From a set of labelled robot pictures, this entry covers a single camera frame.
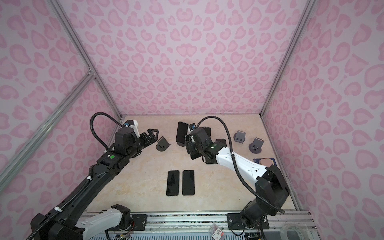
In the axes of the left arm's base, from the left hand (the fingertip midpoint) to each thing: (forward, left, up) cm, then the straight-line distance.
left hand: (152, 131), depth 76 cm
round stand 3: (+3, -60, -23) cm, 64 cm away
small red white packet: (-41, -30, -25) cm, 57 cm away
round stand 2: (+10, -12, -28) cm, 32 cm away
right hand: (0, -19, -9) cm, 20 cm away
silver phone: (+10, -40, -26) cm, 49 cm away
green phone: (+13, -13, -18) cm, 26 cm away
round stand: (+7, 0, -23) cm, 24 cm away
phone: (-7, -21, -14) cm, 26 cm away
